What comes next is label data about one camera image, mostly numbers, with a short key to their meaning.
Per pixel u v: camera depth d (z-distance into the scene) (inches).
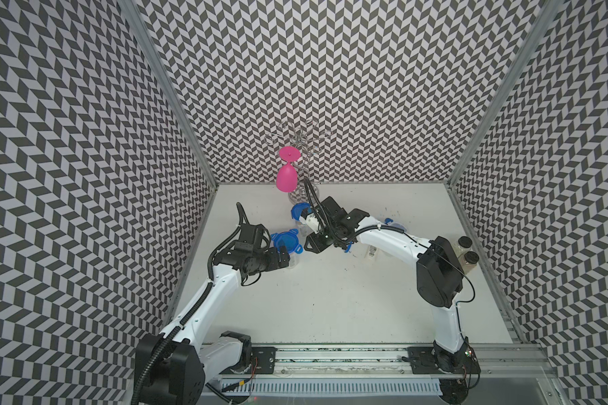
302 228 30.8
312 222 31.3
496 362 29.7
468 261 33.2
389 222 33.2
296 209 36.0
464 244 34.1
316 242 30.2
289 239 33.6
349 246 37.9
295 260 35.0
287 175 35.0
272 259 28.4
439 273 19.5
